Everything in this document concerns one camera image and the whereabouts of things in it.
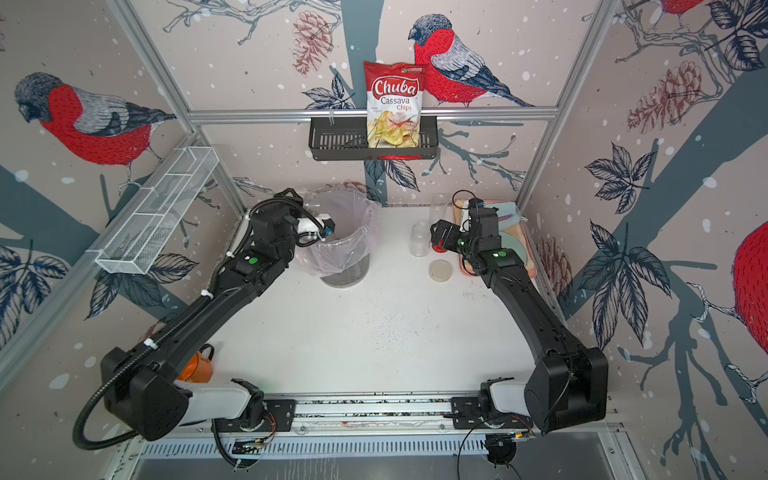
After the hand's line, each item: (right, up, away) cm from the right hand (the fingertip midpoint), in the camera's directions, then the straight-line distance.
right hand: (443, 228), depth 83 cm
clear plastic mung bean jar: (+3, +8, +27) cm, 29 cm away
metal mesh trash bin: (-28, -16, +11) cm, 34 cm away
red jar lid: (+3, -7, +24) cm, 25 cm away
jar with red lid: (-5, -5, +22) cm, 23 cm away
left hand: (-41, +10, -10) cm, 44 cm away
